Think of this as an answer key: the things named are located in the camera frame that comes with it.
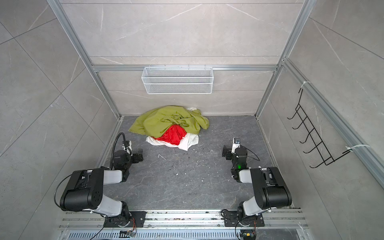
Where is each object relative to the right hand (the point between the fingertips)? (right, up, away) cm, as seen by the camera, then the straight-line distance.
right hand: (232, 144), depth 94 cm
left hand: (-64, -2, 0) cm, 64 cm away
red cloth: (-38, +6, +5) cm, 39 cm away
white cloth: (-28, +2, +7) cm, 29 cm away
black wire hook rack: (+30, +3, -31) cm, 43 cm away
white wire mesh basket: (-36, +44, +6) cm, 57 cm away
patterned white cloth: (-26, +26, +24) cm, 44 cm away
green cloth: (-54, +15, +10) cm, 57 cm away
